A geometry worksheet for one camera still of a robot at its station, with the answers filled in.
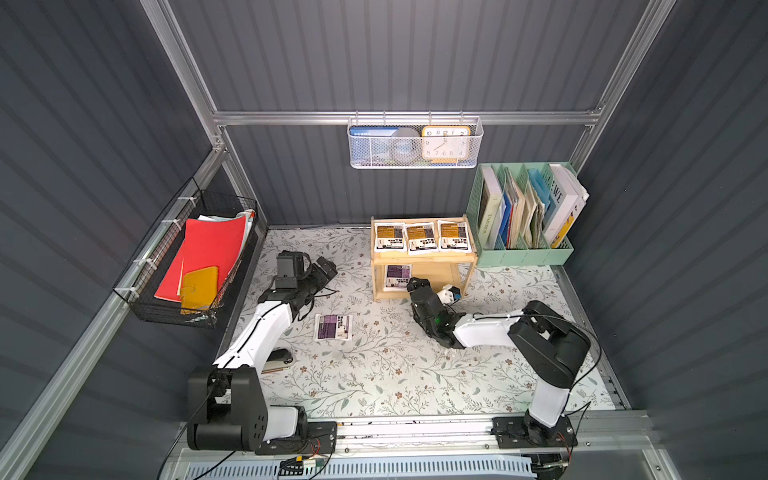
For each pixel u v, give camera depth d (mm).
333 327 912
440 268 1045
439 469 771
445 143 885
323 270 785
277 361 844
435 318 712
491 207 963
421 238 870
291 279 654
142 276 618
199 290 680
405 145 907
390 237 870
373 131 850
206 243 738
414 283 882
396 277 1014
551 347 497
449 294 844
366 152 865
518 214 987
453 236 867
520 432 730
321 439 727
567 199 932
